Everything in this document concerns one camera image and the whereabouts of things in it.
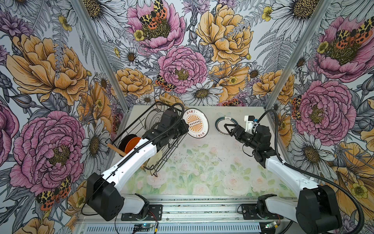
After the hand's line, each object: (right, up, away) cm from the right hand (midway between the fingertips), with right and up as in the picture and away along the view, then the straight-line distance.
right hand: (227, 131), depth 80 cm
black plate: (-58, -7, +2) cm, 58 cm away
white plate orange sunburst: (-15, +5, +3) cm, 17 cm away
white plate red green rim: (+3, +4, +32) cm, 33 cm away
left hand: (-21, +1, -2) cm, 21 cm away
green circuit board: (-41, -45, -10) cm, 62 cm away
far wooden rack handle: (-36, +23, +39) cm, 58 cm away
